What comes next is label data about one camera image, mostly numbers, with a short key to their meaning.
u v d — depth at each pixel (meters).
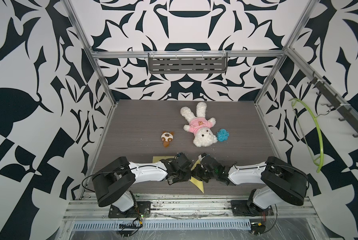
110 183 0.44
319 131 0.66
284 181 0.45
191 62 0.94
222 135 0.99
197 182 0.81
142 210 0.75
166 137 0.96
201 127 0.95
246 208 0.67
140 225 0.69
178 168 0.66
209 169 0.69
